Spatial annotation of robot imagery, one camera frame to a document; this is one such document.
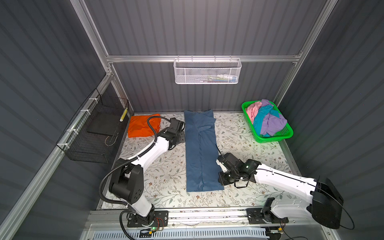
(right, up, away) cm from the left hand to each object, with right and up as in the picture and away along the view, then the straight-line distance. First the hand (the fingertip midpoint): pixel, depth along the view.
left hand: (180, 137), depth 90 cm
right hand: (+22, -24, -11) cm, 34 cm away
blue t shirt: (+14, -20, -1) cm, 24 cm away
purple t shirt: (+63, +7, +15) cm, 65 cm away
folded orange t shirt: (-33, +6, +20) cm, 39 cm away
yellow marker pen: (-31, +13, -8) cm, 34 cm away
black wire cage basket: (-42, +2, -16) cm, 46 cm away
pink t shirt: (+51, +18, +18) cm, 57 cm away
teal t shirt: (+56, +14, +18) cm, 60 cm away
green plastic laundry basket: (+72, +2, +12) cm, 73 cm away
